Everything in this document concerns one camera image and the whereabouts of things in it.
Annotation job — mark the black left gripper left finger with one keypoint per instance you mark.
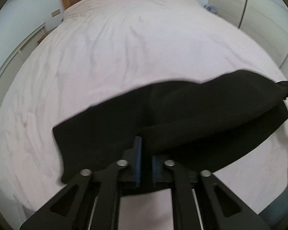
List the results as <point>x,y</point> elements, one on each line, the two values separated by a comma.
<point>90,199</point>

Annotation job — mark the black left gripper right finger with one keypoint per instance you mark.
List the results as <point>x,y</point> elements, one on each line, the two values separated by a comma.
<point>201,201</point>

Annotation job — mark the black pants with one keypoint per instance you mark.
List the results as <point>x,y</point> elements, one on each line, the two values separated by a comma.
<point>203,126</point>

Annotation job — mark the pale pink bed sheet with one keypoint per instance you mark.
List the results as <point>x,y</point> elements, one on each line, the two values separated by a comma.
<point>104,48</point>

